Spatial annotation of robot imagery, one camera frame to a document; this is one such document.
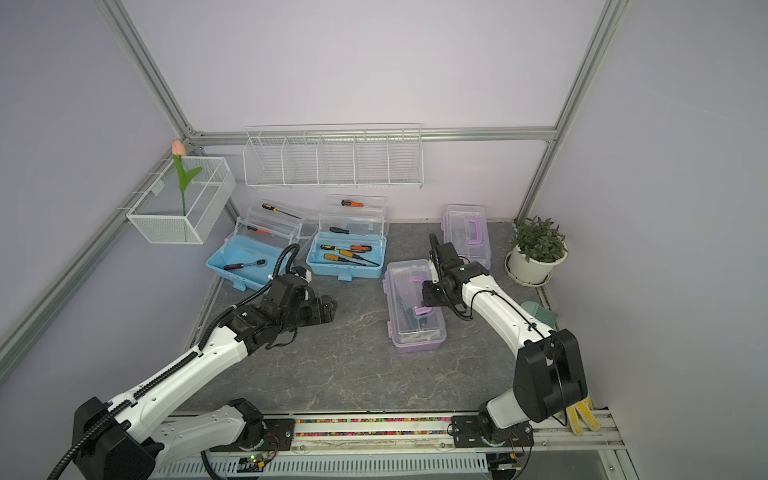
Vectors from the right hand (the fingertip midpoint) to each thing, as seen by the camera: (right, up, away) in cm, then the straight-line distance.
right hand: (431, 295), depth 87 cm
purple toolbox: (-6, -9, -2) cm, 11 cm away
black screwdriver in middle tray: (-31, +20, +21) cm, 43 cm away
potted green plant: (+33, +14, +3) cm, 36 cm away
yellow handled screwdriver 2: (-26, +11, +22) cm, 36 cm away
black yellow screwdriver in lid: (-57, +29, +25) cm, 69 cm away
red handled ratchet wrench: (-61, +8, +21) cm, 65 cm away
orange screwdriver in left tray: (-59, +20, +17) cm, 65 cm away
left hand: (-30, -3, -8) cm, 31 cm away
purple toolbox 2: (+15, +21, +21) cm, 33 cm away
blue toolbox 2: (-27, +18, +22) cm, 39 cm away
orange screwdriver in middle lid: (-27, +31, +24) cm, 48 cm away
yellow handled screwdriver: (-32, +10, +22) cm, 40 cm away
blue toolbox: (-62, +12, +19) cm, 66 cm away
